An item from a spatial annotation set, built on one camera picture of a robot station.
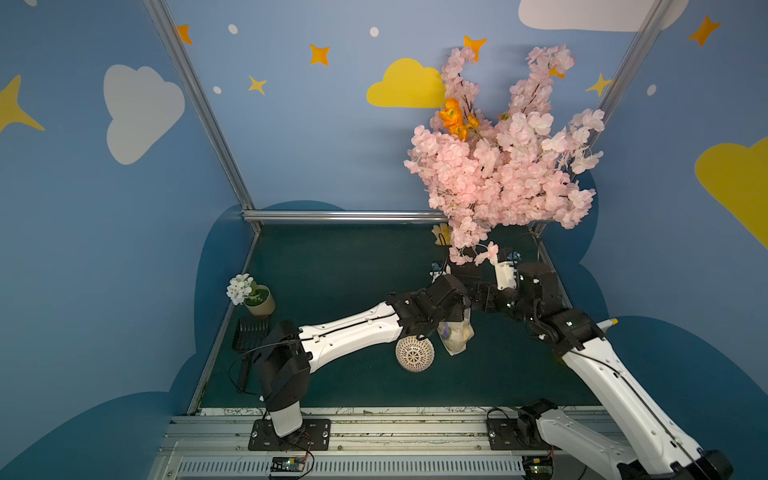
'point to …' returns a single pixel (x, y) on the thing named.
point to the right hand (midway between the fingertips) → (478, 283)
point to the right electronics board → (537, 467)
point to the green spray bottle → (604, 325)
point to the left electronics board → (287, 464)
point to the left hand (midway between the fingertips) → (462, 299)
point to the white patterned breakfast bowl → (413, 354)
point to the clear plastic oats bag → (455, 334)
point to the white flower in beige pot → (243, 289)
